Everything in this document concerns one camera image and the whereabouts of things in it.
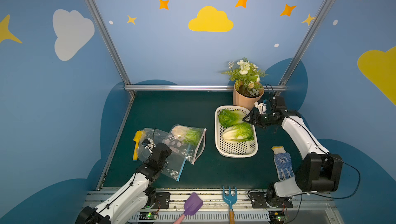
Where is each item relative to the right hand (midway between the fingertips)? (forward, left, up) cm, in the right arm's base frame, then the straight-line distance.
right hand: (250, 119), depth 86 cm
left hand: (-13, +44, -9) cm, 47 cm away
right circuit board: (-43, -11, -17) cm, 48 cm away
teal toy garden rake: (-38, +11, -15) cm, 42 cm away
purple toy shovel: (-41, +29, -14) cm, 53 cm away
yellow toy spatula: (-9, +68, -14) cm, 69 cm away
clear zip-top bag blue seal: (-21, +41, -16) cm, 49 cm away
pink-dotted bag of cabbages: (-19, +32, -9) cm, 38 cm away
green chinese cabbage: (-8, +33, -8) cm, 35 cm away
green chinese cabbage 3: (-4, +3, -8) cm, 9 cm away
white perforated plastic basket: (-11, +9, -17) cm, 22 cm away
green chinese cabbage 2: (+6, +11, -7) cm, 15 cm away
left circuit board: (-47, +50, -16) cm, 70 cm away
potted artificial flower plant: (+26, +1, +8) cm, 27 cm away
